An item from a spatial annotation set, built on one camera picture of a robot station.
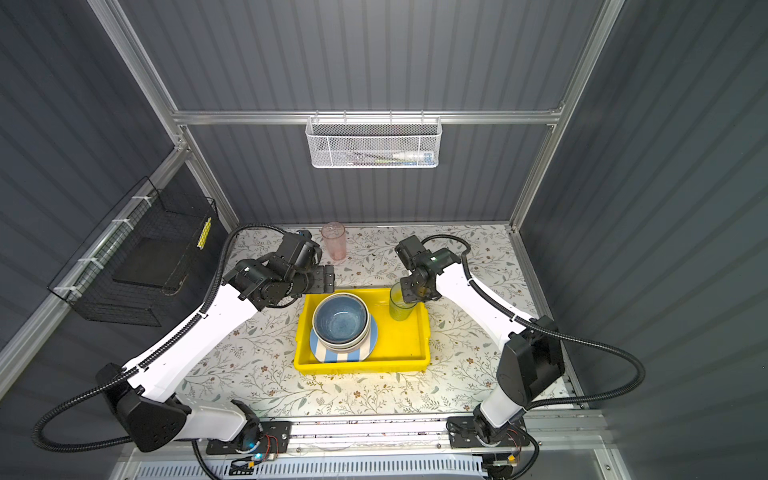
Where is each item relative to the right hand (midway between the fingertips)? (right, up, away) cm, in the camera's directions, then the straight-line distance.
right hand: (418, 295), depth 84 cm
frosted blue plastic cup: (-5, -4, 0) cm, 7 cm away
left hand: (-26, +6, -8) cm, 28 cm away
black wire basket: (-71, +13, -7) cm, 73 cm away
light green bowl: (-20, -13, -6) cm, 25 cm away
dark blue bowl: (-22, -7, +1) cm, 23 cm away
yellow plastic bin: (-5, -16, +5) cm, 17 cm away
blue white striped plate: (-20, -17, -1) cm, 27 cm away
